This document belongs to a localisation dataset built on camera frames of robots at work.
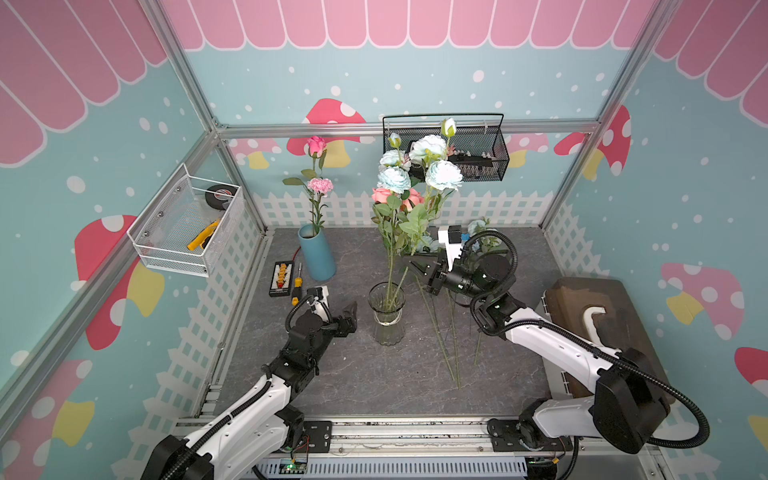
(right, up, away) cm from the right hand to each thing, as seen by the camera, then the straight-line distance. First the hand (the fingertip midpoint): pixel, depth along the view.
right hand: (404, 261), depth 66 cm
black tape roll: (-50, +16, +14) cm, 54 cm away
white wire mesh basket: (-58, +9, +11) cm, 60 cm away
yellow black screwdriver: (-35, -9, +34) cm, 50 cm away
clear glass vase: (-4, -11, +14) cm, 18 cm away
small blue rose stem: (+23, -27, +23) cm, 42 cm away
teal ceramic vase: (-27, 0, +34) cm, 43 cm away
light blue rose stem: (+12, -23, +26) cm, 36 cm away
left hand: (-16, -14, +17) cm, 27 cm away
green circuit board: (-28, -50, +6) cm, 57 cm away
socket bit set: (+22, +28, +23) cm, 42 cm away
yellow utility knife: (-49, +6, +6) cm, 50 cm away
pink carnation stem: (-22, +20, +16) cm, 34 cm away
